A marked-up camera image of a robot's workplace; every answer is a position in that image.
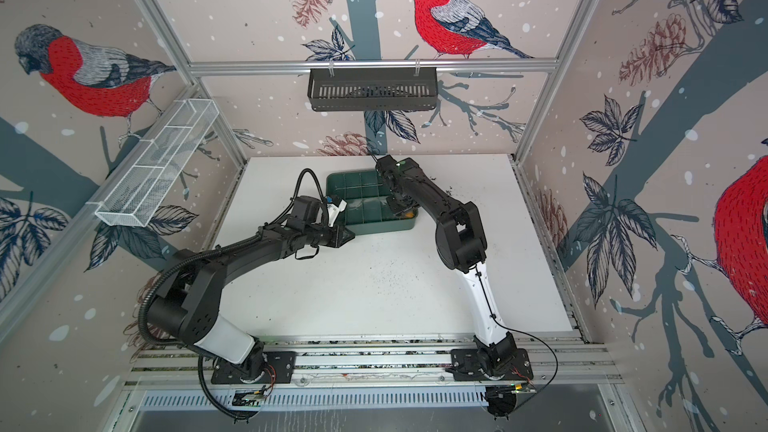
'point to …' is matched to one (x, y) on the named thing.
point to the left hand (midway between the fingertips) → (353, 235)
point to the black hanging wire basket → (373, 89)
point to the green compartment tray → (368, 208)
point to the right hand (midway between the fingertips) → (406, 212)
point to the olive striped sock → (409, 214)
